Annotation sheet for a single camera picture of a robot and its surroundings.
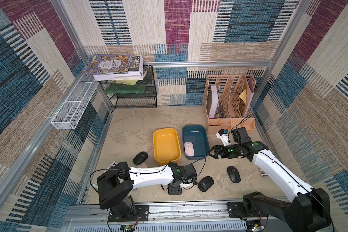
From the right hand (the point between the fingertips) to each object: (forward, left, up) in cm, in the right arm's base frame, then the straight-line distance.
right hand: (213, 151), depth 81 cm
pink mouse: (+7, +13, -11) cm, 18 cm away
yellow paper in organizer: (+32, -22, +12) cm, 40 cm away
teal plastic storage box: (+20, +6, -12) cm, 24 cm away
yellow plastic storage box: (+12, +27, -16) cm, 34 cm away
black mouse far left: (+2, +43, -11) cm, 44 cm away
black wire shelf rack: (+51, +43, -7) cm, 67 cm away
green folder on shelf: (+39, +53, +13) cm, 67 cm away
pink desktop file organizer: (+39, -17, 0) cm, 43 cm away
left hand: (-13, +21, -12) cm, 28 cm away
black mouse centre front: (-14, +5, -10) cm, 18 cm away
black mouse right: (-9, -12, -12) cm, 19 cm away
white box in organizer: (+33, -5, +7) cm, 34 cm away
